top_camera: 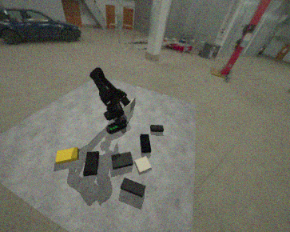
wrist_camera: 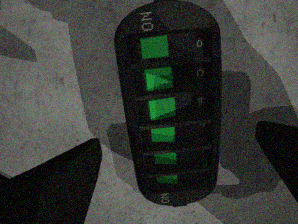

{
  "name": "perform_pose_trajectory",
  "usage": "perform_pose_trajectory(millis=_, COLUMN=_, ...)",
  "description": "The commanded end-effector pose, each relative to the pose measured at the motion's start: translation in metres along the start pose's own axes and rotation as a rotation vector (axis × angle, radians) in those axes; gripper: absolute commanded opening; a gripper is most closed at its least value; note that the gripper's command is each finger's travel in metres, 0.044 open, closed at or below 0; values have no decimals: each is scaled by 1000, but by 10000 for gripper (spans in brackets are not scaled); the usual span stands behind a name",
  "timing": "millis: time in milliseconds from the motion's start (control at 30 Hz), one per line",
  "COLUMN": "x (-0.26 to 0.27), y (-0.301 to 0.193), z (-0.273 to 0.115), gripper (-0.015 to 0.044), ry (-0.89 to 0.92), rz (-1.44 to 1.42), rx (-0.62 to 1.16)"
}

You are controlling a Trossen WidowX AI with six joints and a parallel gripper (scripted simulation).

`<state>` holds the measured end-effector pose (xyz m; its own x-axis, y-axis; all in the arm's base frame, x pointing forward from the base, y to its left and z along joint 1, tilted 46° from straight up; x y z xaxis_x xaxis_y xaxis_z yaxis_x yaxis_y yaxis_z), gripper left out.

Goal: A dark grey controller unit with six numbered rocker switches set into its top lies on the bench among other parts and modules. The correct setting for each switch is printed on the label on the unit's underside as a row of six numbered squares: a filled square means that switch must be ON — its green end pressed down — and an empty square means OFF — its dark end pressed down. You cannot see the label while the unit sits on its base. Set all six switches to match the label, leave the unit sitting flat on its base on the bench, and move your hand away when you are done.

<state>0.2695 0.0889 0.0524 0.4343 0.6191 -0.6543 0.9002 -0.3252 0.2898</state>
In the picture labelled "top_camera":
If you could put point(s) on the yellow box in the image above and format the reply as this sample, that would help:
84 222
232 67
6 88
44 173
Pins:
67 155

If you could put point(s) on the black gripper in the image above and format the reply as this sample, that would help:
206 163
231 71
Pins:
120 120

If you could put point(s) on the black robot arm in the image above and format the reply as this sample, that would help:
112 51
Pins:
108 92

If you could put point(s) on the beige square tile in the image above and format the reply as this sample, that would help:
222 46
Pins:
142 164

